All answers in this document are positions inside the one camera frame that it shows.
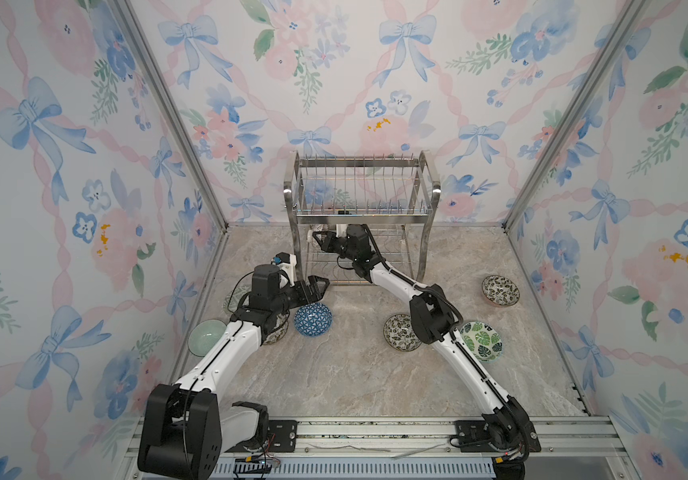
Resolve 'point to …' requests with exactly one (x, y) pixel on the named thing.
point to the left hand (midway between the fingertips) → (319, 282)
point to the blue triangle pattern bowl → (313, 319)
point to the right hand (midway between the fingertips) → (313, 231)
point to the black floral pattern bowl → (279, 330)
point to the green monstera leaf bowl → (482, 340)
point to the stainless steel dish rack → (393, 197)
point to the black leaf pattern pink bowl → (501, 290)
